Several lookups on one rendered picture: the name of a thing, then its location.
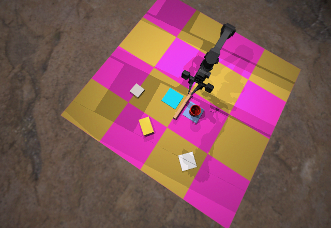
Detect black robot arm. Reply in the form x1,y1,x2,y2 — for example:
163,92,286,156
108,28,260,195
195,23,236,81

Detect yellow rectangular block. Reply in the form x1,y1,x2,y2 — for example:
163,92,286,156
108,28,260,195
139,117,154,136

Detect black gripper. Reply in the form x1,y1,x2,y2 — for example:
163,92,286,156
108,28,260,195
181,70,214,95

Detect red cup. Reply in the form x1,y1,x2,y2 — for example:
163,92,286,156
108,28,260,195
189,105,201,116

